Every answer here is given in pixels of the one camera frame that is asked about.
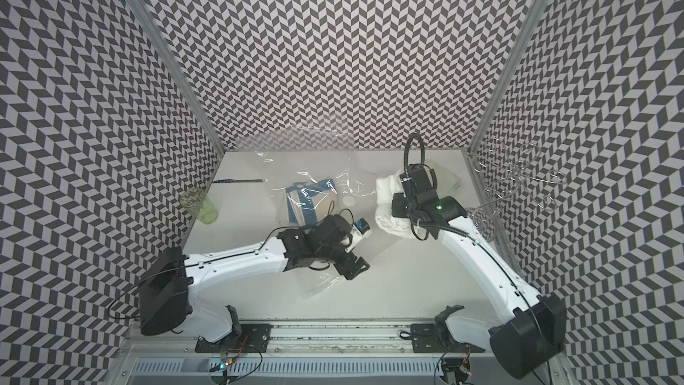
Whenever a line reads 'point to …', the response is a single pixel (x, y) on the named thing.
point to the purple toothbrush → (229, 180)
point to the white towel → (386, 186)
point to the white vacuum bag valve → (349, 200)
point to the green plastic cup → (196, 200)
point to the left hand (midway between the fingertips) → (357, 258)
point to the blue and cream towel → (307, 202)
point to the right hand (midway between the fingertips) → (401, 207)
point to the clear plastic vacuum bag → (352, 174)
